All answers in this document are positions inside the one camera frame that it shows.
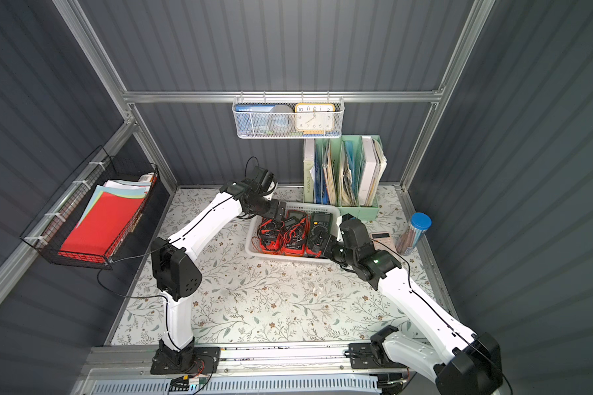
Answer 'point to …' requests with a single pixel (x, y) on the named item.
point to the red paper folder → (103, 228)
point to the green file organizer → (347, 171)
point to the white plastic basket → (277, 213)
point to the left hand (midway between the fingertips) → (271, 209)
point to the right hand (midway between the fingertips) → (323, 242)
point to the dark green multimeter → (320, 226)
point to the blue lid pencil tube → (413, 233)
